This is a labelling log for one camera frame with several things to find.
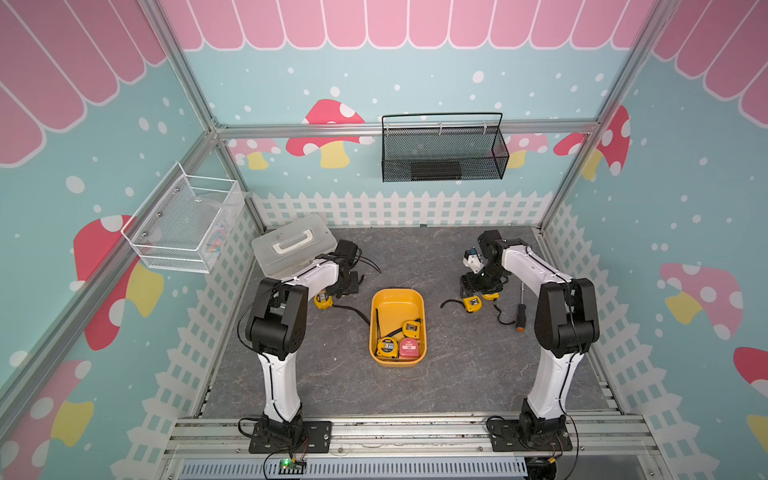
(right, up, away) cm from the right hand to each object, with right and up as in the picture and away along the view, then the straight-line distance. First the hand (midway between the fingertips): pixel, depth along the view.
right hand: (473, 291), depth 96 cm
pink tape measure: (-21, -15, -9) cm, 28 cm away
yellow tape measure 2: (-49, -3, +1) cm, 49 cm away
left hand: (-42, 0, +4) cm, 42 cm away
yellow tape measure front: (-28, -15, -10) cm, 33 cm away
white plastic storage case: (-64, +13, +3) cm, 66 cm away
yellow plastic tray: (-27, -5, 0) cm, 28 cm away
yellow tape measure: (0, -4, +1) cm, 4 cm away
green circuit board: (-51, -40, -23) cm, 69 cm away
